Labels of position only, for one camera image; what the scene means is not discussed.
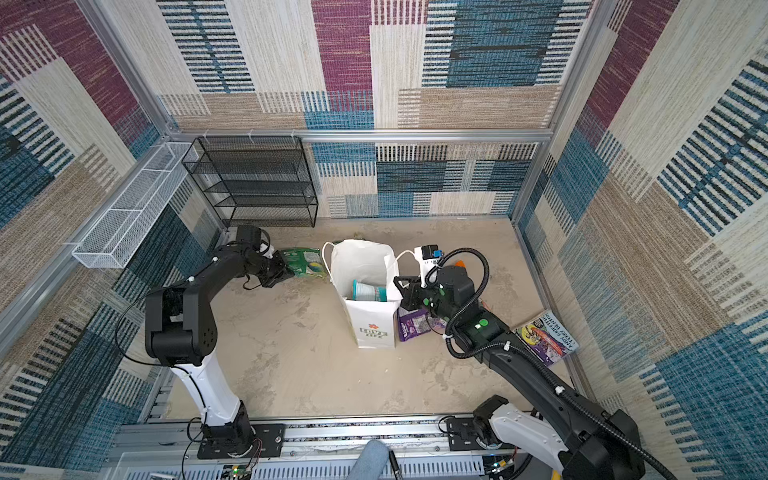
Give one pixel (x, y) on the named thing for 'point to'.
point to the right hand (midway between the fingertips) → (394, 285)
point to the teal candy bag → (367, 292)
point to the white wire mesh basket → (111, 240)
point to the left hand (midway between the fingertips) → (295, 266)
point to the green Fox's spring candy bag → (305, 261)
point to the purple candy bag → (415, 322)
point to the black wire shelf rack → (256, 181)
